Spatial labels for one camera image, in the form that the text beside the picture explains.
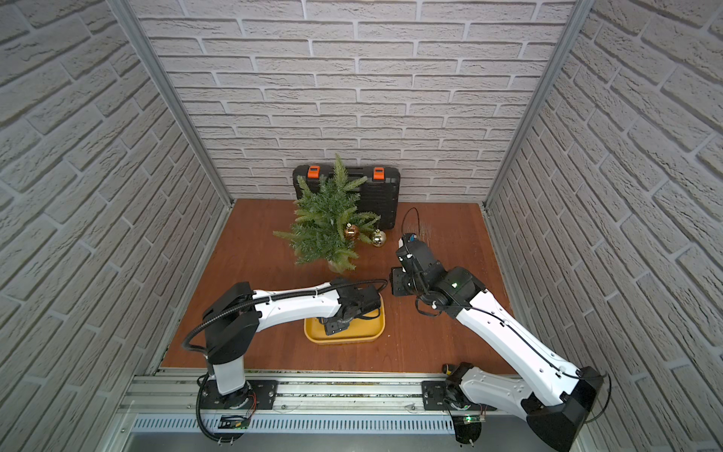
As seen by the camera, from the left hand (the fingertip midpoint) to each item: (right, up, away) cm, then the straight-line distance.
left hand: (332, 308), depth 84 cm
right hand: (+20, +12, -11) cm, 26 cm away
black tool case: (+15, +36, +11) cm, 41 cm away
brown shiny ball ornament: (+7, +24, -11) cm, 27 cm away
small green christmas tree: (-1, +26, -1) cm, 26 cm away
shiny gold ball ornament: (+14, +22, -1) cm, 26 cm away
